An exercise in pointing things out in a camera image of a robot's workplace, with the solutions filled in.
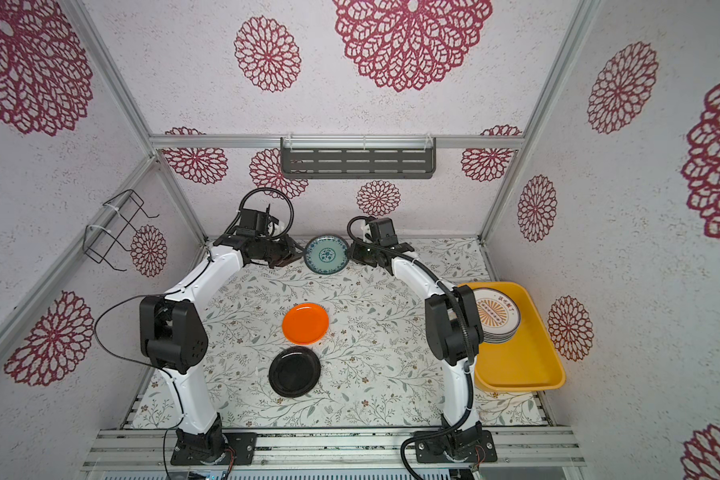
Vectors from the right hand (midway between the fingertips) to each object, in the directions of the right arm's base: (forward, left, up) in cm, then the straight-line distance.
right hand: (345, 246), depth 93 cm
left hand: (-5, +12, 0) cm, 13 cm away
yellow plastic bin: (-29, -53, -18) cm, 63 cm away
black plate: (-33, +14, -18) cm, 40 cm away
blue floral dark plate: (-1, +6, -2) cm, 7 cm away
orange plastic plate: (-17, +13, -20) cm, 29 cm away
